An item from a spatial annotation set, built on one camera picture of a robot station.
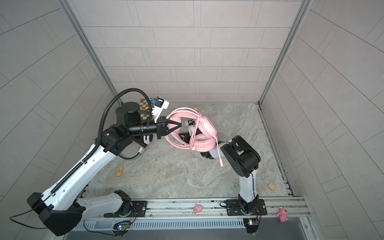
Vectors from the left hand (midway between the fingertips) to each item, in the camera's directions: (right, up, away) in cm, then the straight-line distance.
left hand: (182, 126), depth 57 cm
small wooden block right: (+44, -33, +20) cm, 59 cm away
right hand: (-6, -9, +30) cm, 32 cm away
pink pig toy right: (+45, -42, +11) cm, 62 cm away
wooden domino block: (-38, -26, +25) cm, 52 cm away
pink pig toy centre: (+6, -40, +13) cm, 43 cm away
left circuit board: (-27, -44, +7) cm, 52 cm away
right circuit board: (+31, -46, +11) cm, 57 cm away
